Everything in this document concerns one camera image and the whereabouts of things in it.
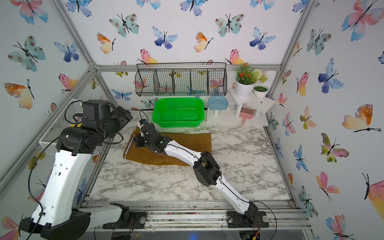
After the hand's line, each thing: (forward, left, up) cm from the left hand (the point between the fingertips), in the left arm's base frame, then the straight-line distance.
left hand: (126, 115), depth 65 cm
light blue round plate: (+34, -45, -23) cm, 61 cm away
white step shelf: (+35, -57, -39) cm, 78 cm away
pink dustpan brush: (+36, -69, -38) cm, 87 cm away
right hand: (+3, +6, -21) cm, 23 cm away
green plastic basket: (+42, -16, -40) cm, 60 cm away
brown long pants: (+9, -32, -36) cm, 49 cm away
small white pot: (+36, -74, -17) cm, 84 cm away
